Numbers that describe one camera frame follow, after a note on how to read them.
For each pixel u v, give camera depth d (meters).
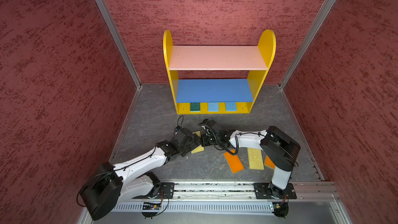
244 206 0.71
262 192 0.74
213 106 1.07
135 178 0.49
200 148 0.83
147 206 0.73
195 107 1.03
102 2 0.77
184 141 0.64
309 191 0.76
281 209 0.71
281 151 0.46
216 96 0.91
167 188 0.74
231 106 1.06
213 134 0.70
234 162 0.83
